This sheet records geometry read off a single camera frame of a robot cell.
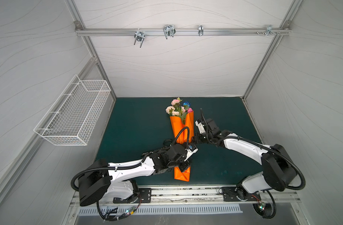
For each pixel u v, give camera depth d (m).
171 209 0.70
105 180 0.41
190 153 0.67
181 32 0.79
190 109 1.07
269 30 0.77
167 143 0.98
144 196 0.74
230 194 0.73
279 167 0.44
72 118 0.69
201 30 0.78
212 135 0.67
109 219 0.69
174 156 0.59
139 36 0.79
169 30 0.77
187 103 1.11
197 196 0.75
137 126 1.02
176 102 1.08
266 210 0.72
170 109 1.07
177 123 0.95
